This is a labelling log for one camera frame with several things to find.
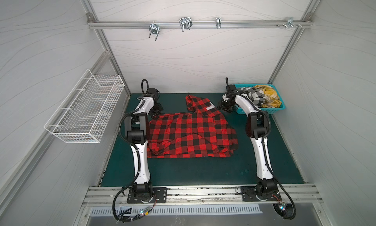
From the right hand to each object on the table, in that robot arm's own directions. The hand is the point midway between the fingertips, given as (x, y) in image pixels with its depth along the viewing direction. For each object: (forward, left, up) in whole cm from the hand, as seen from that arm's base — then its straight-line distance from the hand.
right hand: (221, 106), depth 108 cm
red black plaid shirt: (-21, +16, -3) cm, 26 cm away
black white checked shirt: (+5, -25, +8) cm, 26 cm away
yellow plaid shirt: (+2, -35, +7) cm, 35 cm away
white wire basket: (-33, +72, +30) cm, 84 cm away
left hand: (-7, +45, +2) cm, 46 cm away
